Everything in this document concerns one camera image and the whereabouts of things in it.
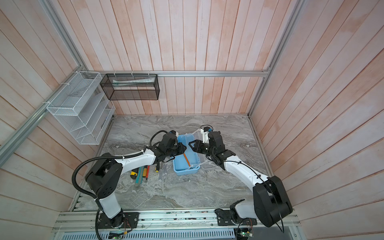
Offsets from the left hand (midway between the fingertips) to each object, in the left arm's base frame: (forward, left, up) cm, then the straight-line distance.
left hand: (187, 150), depth 89 cm
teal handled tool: (-16, +28, -8) cm, 33 cm away
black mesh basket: (+32, +35, +23) cm, 53 cm away
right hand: (0, -2, +7) cm, 8 cm away
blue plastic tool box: (-4, -2, -8) cm, 9 cm away
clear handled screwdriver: (-10, +16, -8) cm, 21 cm away
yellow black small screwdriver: (-8, +18, -7) cm, 21 cm away
